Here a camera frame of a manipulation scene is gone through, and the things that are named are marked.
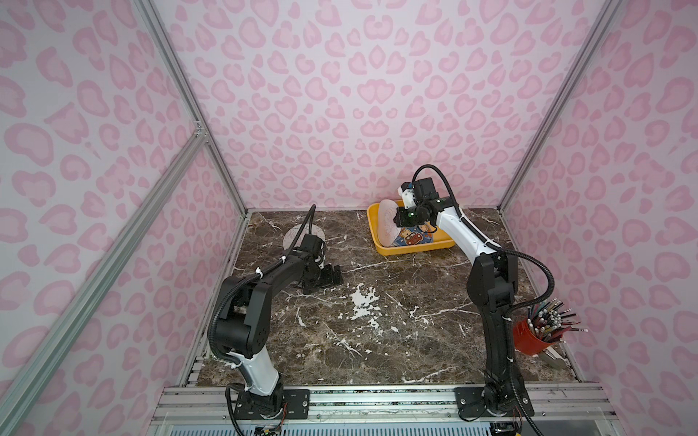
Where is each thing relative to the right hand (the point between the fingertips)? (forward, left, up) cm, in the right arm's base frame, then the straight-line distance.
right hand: (397, 217), depth 98 cm
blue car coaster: (+1, -9, -12) cm, 15 cm away
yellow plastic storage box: (+10, +9, -8) cm, 16 cm away
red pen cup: (-41, -34, -8) cm, 54 cm away
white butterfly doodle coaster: (+4, +43, -14) cm, 45 cm away
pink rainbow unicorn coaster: (-2, +3, -5) cm, 6 cm away
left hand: (-21, +22, -10) cm, 32 cm away
